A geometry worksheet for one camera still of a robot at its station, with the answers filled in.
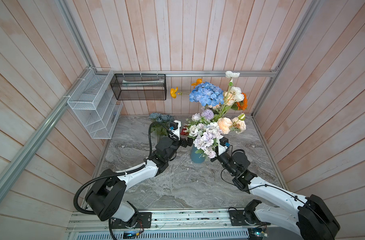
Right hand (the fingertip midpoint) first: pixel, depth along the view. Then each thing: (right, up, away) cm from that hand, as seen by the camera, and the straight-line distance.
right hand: (208, 140), depth 76 cm
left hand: (-11, +6, +2) cm, 12 cm away
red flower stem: (-13, +4, -7) cm, 16 cm away
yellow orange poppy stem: (-18, +28, +10) cm, 35 cm away
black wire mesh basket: (-39, +32, +13) cm, 52 cm away
